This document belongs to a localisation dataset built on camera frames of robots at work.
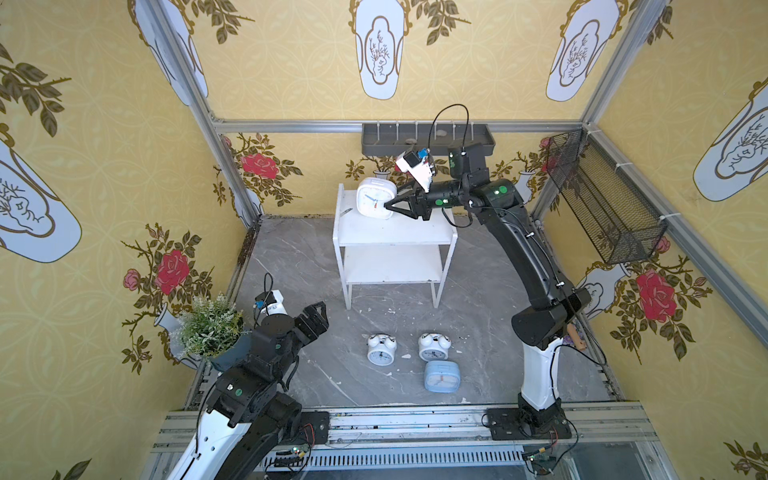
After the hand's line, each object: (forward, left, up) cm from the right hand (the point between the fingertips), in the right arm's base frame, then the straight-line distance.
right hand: (388, 204), depth 68 cm
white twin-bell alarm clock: (-22, +1, -32) cm, 39 cm away
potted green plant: (-23, +41, -21) cm, 52 cm away
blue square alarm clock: (-28, -15, -34) cm, 46 cm away
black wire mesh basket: (+10, -64, -15) cm, 67 cm away
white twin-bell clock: (-20, -13, -32) cm, 40 cm away
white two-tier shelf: (+5, -2, -24) cm, 24 cm away
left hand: (-18, +17, -20) cm, 31 cm away
